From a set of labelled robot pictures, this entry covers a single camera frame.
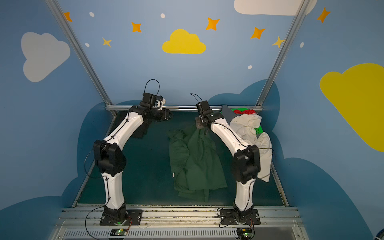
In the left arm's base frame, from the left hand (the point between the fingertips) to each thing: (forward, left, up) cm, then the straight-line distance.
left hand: (171, 115), depth 90 cm
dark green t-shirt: (-22, -16, -20) cm, 34 cm away
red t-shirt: (+19, -55, -14) cm, 60 cm away
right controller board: (-57, -39, -23) cm, 73 cm away
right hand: (-2, -20, -2) cm, 20 cm away
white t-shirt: (+7, -51, -17) cm, 54 cm away
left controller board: (-57, +22, -23) cm, 65 cm away
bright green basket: (+1, -59, -15) cm, 61 cm away
